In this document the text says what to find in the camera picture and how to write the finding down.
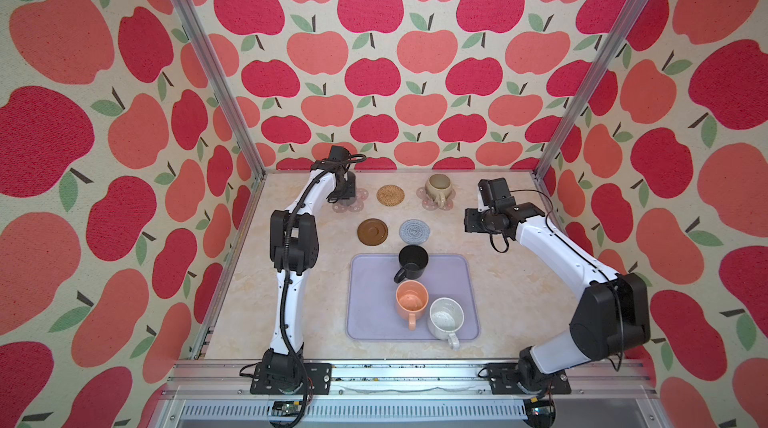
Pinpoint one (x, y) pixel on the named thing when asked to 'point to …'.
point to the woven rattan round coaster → (390, 195)
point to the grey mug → (350, 189)
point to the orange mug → (411, 300)
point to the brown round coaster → (372, 232)
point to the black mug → (413, 260)
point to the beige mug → (438, 188)
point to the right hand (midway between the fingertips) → (480, 219)
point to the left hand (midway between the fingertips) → (352, 195)
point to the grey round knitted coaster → (414, 231)
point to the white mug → (446, 316)
